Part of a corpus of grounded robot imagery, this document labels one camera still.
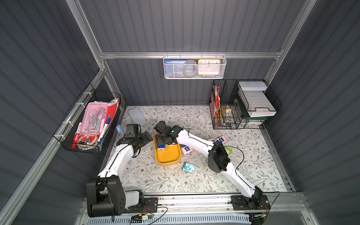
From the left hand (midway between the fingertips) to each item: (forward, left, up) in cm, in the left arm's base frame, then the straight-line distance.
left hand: (144, 139), depth 87 cm
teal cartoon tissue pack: (-15, -28, -9) cm, 33 cm away
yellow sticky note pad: (+33, -62, -9) cm, 71 cm away
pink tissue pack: (+5, -52, -8) cm, 53 cm away
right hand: (+4, -10, -4) cm, 12 cm away
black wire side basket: (-11, +28, +23) cm, 38 cm away
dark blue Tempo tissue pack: (-1, -10, -9) cm, 13 cm away
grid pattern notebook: (+22, -75, +10) cm, 79 cm away
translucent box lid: (+28, +13, -9) cm, 32 cm away
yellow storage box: (-6, -17, -10) cm, 21 cm away
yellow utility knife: (+28, -54, -8) cm, 62 cm away
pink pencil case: (-1, +22, +20) cm, 30 cm away
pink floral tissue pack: (-3, -27, -8) cm, 28 cm away
